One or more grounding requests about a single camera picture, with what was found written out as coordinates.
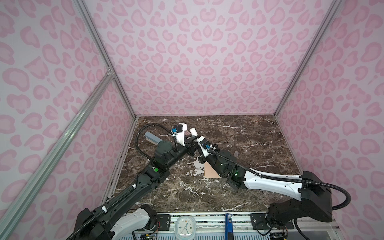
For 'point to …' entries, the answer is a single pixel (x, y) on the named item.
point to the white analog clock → (185, 228)
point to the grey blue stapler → (151, 138)
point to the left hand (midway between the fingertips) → (200, 134)
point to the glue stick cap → (236, 153)
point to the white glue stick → (193, 132)
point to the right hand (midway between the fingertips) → (197, 138)
